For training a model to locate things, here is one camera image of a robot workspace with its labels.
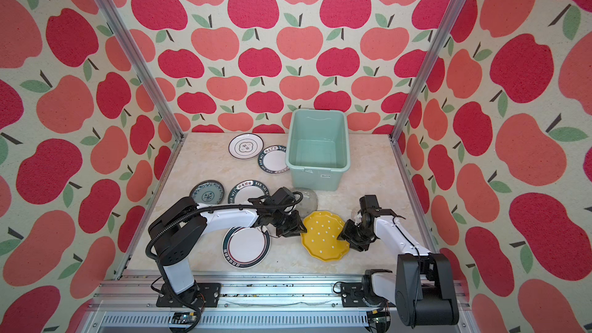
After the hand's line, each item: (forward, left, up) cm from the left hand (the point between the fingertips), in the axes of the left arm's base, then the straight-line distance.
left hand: (311, 235), depth 82 cm
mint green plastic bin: (+45, -6, -4) cm, 46 cm away
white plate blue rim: (+49, +31, -4) cm, 58 cm away
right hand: (0, -14, -4) cm, 14 cm away
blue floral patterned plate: (+21, +44, -4) cm, 49 cm away
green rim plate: (+39, +17, -3) cm, 42 cm away
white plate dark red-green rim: (-2, +24, -5) cm, 25 cm away
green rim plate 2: (+22, +27, -4) cm, 35 cm away
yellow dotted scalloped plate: (-1, -4, -4) cm, 5 cm away
